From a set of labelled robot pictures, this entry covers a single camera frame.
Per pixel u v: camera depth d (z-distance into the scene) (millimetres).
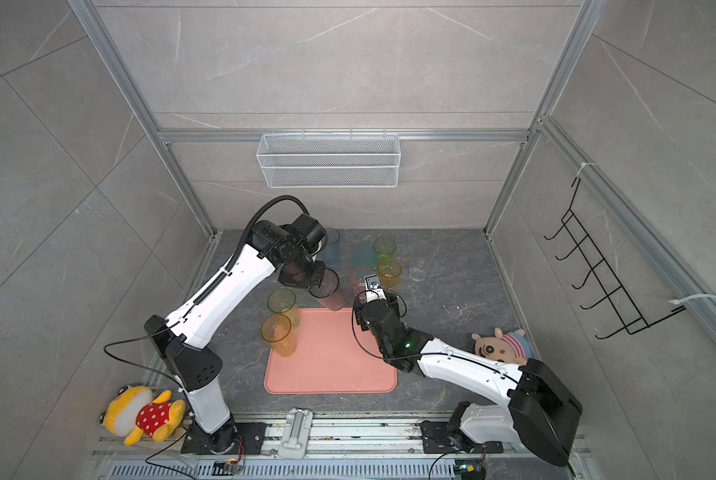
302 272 616
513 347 822
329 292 708
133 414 716
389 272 1028
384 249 1066
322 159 957
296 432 730
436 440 728
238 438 727
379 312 588
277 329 859
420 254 957
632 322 582
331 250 630
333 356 858
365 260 1103
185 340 438
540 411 393
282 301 857
